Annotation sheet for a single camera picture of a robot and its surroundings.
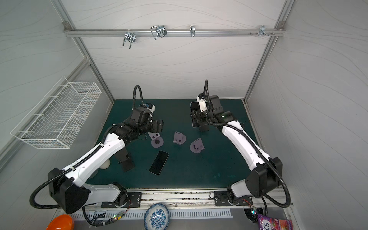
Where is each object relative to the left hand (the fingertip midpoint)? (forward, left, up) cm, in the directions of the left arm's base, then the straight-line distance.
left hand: (159, 120), depth 79 cm
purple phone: (+5, -20, +7) cm, 22 cm away
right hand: (+6, -22, +3) cm, 23 cm away
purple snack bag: (-44, -54, -20) cm, 73 cm away
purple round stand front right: (-7, -22, -18) cm, 29 cm away
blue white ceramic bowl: (-43, -2, -22) cm, 48 cm away
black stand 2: (+13, -28, -26) cm, 40 cm away
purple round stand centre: (-1, -11, -19) cm, 22 cm away
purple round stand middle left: (-1, +5, -23) cm, 23 cm away
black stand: (-18, +19, -19) cm, 32 cm away
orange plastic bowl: (-46, +42, -21) cm, 66 cm away
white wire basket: (-7, +47, +8) cm, 49 cm away
